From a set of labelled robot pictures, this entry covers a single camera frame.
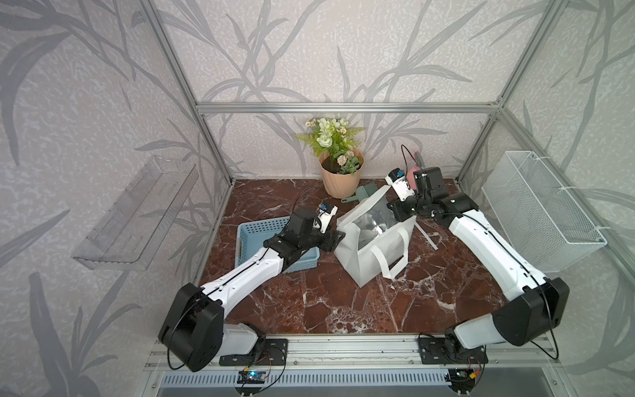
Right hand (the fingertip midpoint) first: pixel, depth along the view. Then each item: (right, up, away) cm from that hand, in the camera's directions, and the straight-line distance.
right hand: (389, 202), depth 80 cm
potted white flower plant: (-17, +22, +14) cm, 31 cm away
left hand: (-17, -9, +1) cm, 19 cm away
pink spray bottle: (+19, +16, +24) cm, 34 cm away
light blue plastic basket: (-51, -14, +19) cm, 57 cm away
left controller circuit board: (-42, -51, -9) cm, 66 cm away
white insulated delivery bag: (-5, -13, +11) cm, 18 cm away
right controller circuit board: (+21, -52, -7) cm, 57 cm away
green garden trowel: (-5, +4, +36) cm, 36 cm away
